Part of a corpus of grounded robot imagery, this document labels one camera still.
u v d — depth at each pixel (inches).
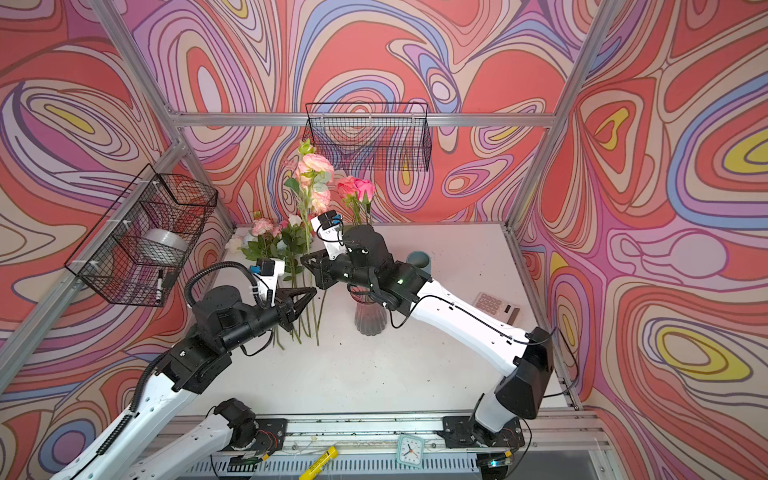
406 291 18.9
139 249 27.8
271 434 28.8
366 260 19.1
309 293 25.3
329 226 21.6
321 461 27.1
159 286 28.3
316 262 23.0
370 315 36.8
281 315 22.6
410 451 27.3
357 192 27.8
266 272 21.7
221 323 19.1
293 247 42.4
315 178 23.0
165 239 28.9
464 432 29.0
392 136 37.7
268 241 42.0
